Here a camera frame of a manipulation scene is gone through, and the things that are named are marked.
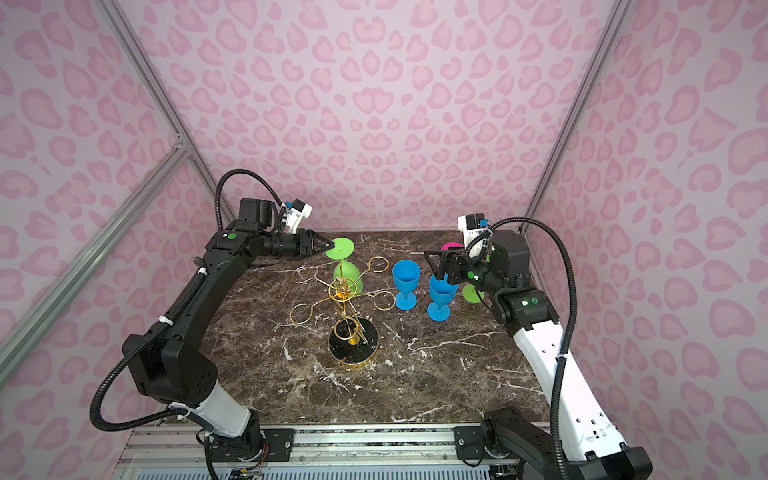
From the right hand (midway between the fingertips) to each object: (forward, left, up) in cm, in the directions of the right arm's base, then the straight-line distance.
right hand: (438, 250), depth 67 cm
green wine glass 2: (+11, -15, -35) cm, 39 cm away
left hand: (+6, +26, -5) cm, 27 cm away
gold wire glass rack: (-7, +22, -32) cm, 40 cm away
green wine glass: (+5, +23, -5) cm, 24 cm away
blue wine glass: (+2, -3, -21) cm, 21 cm away
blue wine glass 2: (+10, +7, -24) cm, 27 cm away
